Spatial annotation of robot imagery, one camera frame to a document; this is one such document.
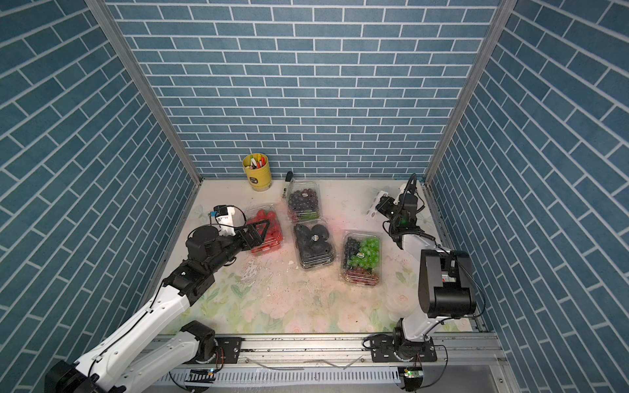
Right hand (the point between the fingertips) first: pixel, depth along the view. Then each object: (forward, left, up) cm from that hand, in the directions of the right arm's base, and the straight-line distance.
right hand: (381, 196), depth 92 cm
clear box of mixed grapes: (-21, +7, -10) cm, 25 cm away
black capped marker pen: (+18, +41, -12) cm, 46 cm away
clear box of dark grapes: (+3, +31, -9) cm, 33 cm away
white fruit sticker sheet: (-3, +3, -5) cm, 6 cm away
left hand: (-22, +37, +8) cm, 44 cm away
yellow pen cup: (+17, +54, -3) cm, 57 cm away
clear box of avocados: (-17, +24, -9) cm, 31 cm away
